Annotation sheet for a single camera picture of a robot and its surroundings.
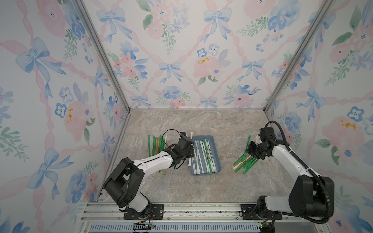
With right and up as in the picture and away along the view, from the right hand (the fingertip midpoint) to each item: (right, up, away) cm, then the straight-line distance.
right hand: (249, 150), depth 87 cm
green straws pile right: (+1, -8, +5) cm, 9 cm away
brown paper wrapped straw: (-57, +1, +10) cm, 58 cm away
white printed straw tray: (-21, -12, 0) cm, 24 cm away
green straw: (-25, 0, +10) cm, 27 cm away
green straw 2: (-64, +2, +13) cm, 65 cm away
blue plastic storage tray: (-25, -7, +4) cm, 27 cm away
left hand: (-34, +1, +2) cm, 34 cm away
